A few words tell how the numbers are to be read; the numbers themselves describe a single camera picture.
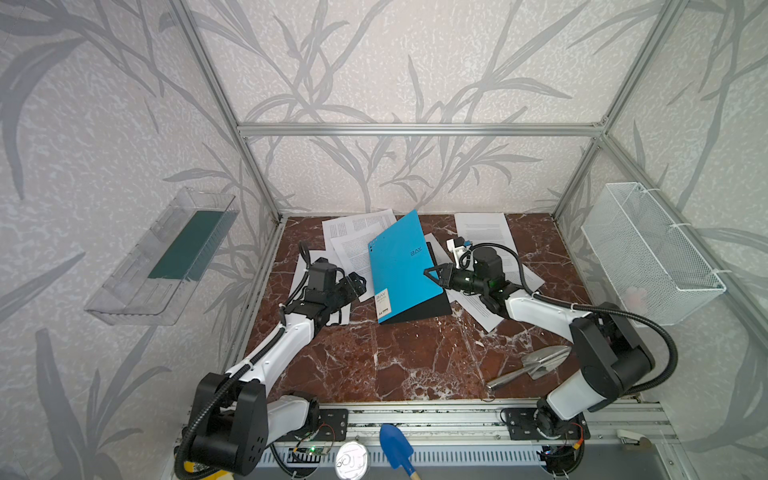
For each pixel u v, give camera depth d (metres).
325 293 0.65
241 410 0.40
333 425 0.73
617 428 0.73
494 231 1.16
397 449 0.71
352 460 0.65
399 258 0.91
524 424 0.73
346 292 0.77
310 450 0.71
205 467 0.42
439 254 1.07
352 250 1.09
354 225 1.19
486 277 0.69
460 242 0.80
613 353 0.45
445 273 0.75
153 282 0.64
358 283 0.79
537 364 0.83
